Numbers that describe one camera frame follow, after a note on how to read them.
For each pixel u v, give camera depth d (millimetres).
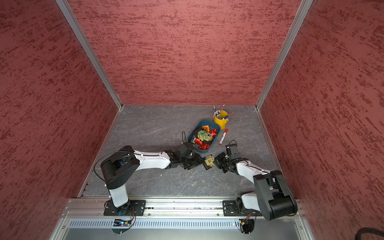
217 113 935
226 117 999
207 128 1045
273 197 424
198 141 937
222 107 1180
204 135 944
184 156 710
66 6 710
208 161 900
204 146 921
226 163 719
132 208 735
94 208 767
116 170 477
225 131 1049
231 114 986
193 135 974
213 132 1003
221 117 997
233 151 725
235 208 728
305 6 711
